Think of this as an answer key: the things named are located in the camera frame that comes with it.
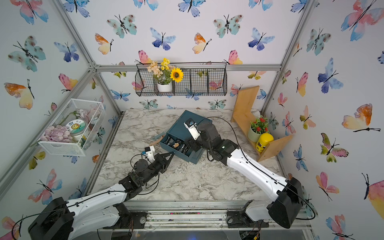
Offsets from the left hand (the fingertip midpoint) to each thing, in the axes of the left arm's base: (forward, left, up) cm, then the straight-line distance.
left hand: (175, 152), depth 76 cm
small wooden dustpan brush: (+22, +15, -19) cm, 33 cm away
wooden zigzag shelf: (+35, -43, -12) cm, 57 cm away
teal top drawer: (+5, 0, -3) cm, 6 cm away
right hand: (+7, -9, +7) cm, 13 cm away
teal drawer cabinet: (+13, -1, +1) cm, 13 cm away
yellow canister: (+8, -48, -4) cm, 49 cm away
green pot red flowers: (+16, -47, 0) cm, 49 cm away
